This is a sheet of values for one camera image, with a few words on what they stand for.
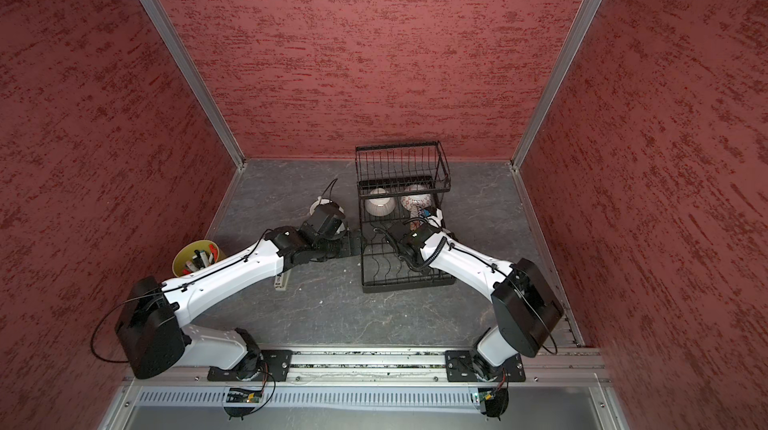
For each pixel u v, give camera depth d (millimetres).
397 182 1131
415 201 1003
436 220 761
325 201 952
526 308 429
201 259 828
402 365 757
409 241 608
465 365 740
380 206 1003
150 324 398
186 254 795
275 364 746
